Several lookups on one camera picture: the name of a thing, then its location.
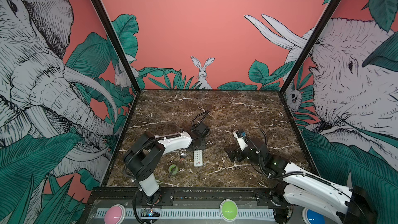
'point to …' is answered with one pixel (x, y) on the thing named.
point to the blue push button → (310, 216)
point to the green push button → (228, 210)
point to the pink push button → (115, 214)
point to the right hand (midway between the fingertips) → (229, 143)
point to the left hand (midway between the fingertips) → (201, 143)
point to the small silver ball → (183, 155)
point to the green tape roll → (170, 168)
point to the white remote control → (198, 158)
